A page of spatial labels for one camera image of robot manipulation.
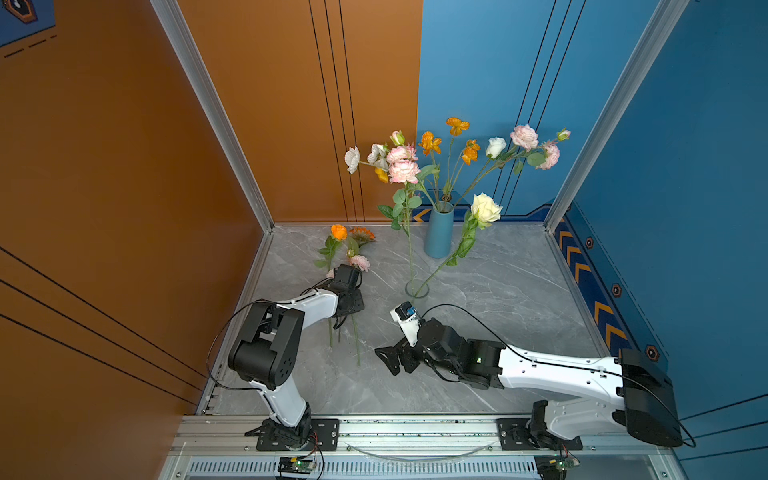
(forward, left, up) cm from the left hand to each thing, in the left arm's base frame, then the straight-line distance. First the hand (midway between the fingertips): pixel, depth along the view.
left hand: (356, 300), depth 98 cm
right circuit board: (-44, -51, -1) cm, 68 cm away
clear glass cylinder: (-7, -19, +16) cm, 26 cm away
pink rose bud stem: (+12, -2, +4) cm, 13 cm away
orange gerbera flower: (+25, 0, +4) cm, 26 cm away
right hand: (-21, -11, +15) cm, 28 cm away
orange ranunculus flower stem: (+27, +9, +3) cm, 29 cm away
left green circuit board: (-44, +10, -2) cm, 45 cm away
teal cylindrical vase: (+18, -28, +13) cm, 35 cm away
